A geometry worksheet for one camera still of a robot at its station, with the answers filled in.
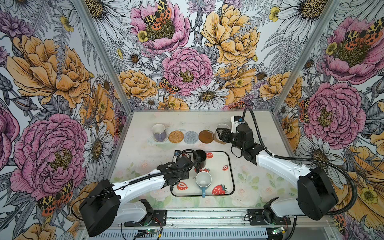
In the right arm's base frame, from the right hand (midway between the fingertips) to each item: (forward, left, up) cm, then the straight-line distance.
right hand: (220, 134), depth 85 cm
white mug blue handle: (-18, +10, -18) cm, 28 cm away
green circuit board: (-42, +36, -18) cm, 58 cm away
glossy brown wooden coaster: (+11, +6, -18) cm, 22 cm away
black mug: (-7, +10, -12) cm, 17 cm away
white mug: (+14, -4, -10) cm, 18 cm away
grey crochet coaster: (+11, +17, -18) cm, 27 cm away
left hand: (-17, +22, -14) cm, 31 cm away
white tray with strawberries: (-10, -1, -18) cm, 21 cm away
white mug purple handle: (+10, +37, -11) cm, 40 cm away
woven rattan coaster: (+12, +27, -17) cm, 34 cm away
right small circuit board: (-43, -25, -19) cm, 53 cm away
